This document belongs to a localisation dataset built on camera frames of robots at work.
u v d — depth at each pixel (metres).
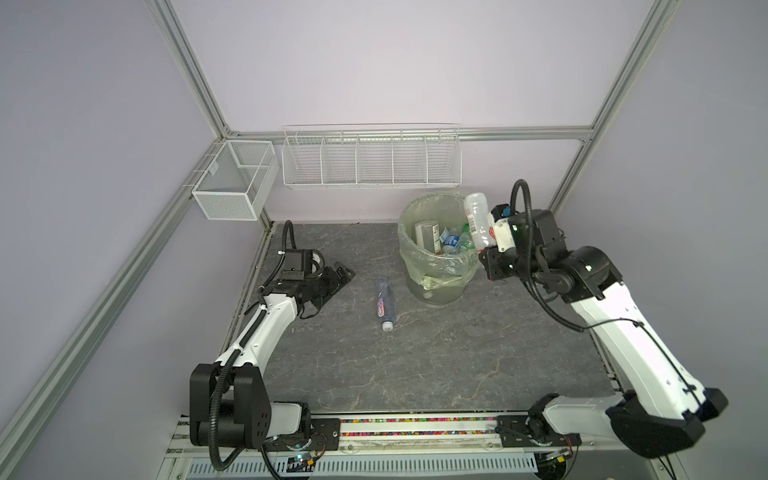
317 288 0.73
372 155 0.98
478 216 0.67
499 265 0.59
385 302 0.92
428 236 0.85
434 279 0.83
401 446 0.73
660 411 0.39
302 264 0.66
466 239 0.69
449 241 0.91
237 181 1.02
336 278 0.77
